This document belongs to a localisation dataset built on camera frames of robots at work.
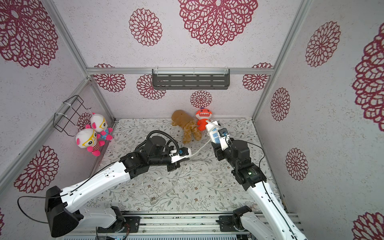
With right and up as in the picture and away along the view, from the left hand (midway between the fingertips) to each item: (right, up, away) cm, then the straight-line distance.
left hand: (186, 157), depth 71 cm
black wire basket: (-62, +29, +11) cm, 69 cm away
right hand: (+16, +9, +1) cm, 18 cm away
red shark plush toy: (+11, +25, +42) cm, 51 cm away
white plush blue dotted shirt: (-55, +17, +23) cm, 62 cm away
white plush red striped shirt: (-56, +9, +14) cm, 59 cm away
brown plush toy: (-4, +22, +38) cm, 44 cm away
